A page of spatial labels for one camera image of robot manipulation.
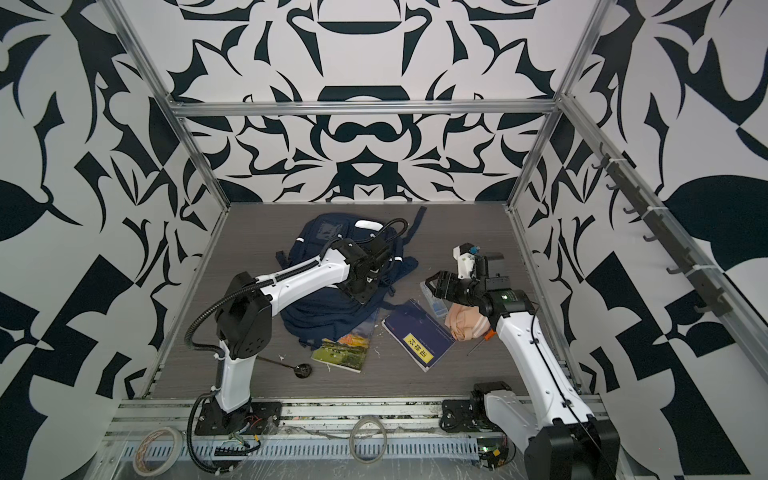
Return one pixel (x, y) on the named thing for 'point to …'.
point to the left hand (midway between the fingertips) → (360, 286)
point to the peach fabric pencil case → (466, 322)
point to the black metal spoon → (302, 370)
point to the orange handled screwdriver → (490, 334)
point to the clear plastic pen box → (437, 303)
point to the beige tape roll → (139, 455)
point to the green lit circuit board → (492, 451)
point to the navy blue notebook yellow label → (422, 338)
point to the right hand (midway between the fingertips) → (438, 281)
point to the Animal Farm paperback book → (348, 351)
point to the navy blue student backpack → (339, 311)
